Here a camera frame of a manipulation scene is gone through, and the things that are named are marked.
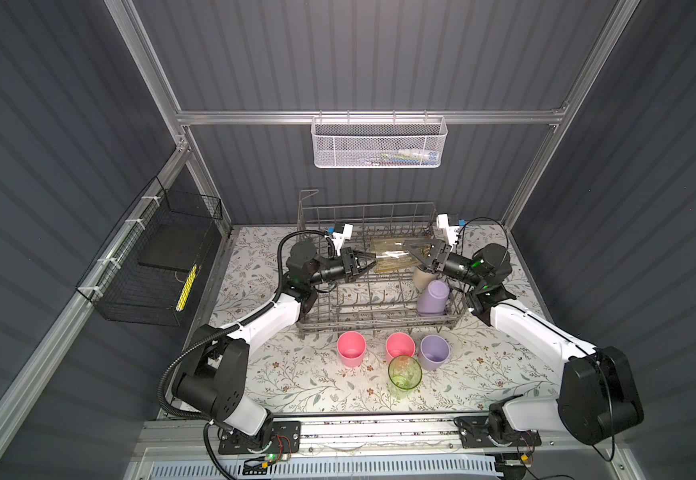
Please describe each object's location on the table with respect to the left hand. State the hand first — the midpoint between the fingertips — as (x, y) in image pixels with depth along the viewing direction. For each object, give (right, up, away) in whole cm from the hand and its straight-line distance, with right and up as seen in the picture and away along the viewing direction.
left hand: (384, 260), depth 71 cm
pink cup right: (+6, -25, +15) cm, 29 cm away
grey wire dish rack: (+2, -12, +21) cm, 24 cm away
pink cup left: (-8, -26, +16) cm, 32 cm away
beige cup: (+14, -6, +23) cm, 27 cm away
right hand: (+5, +1, -2) cm, 6 cm away
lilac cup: (+14, -12, +12) cm, 22 cm away
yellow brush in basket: (-47, -6, -1) cm, 47 cm away
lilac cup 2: (+16, -27, +14) cm, 34 cm away
